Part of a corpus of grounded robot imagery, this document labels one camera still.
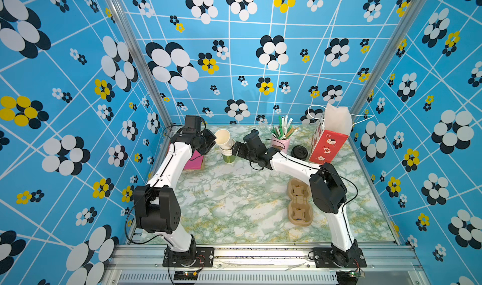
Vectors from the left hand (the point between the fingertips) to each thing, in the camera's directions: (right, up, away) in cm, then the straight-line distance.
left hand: (219, 137), depth 87 cm
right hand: (+10, -6, +7) cm, 13 cm away
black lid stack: (+42, -8, +15) cm, 45 cm away
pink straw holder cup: (+30, -3, -1) cm, 30 cm away
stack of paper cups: (+3, -2, -1) cm, 4 cm away
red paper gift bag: (+52, +2, -3) cm, 52 cm away
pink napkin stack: (-13, -13, +7) cm, 20 cm away
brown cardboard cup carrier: (+37, -33, -4) cm, 49 cm away
